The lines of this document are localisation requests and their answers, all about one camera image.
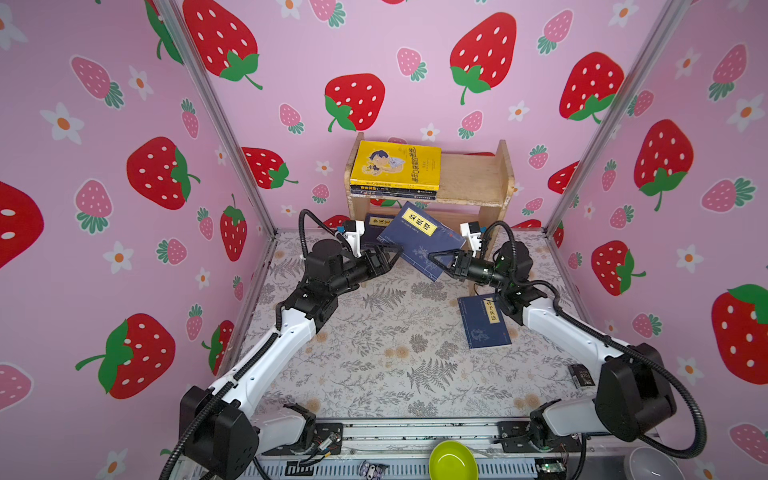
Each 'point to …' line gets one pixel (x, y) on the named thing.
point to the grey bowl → (648, 463)
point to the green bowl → (452, 460)
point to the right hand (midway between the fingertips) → (429, 258)
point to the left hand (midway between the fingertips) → (398, 251)
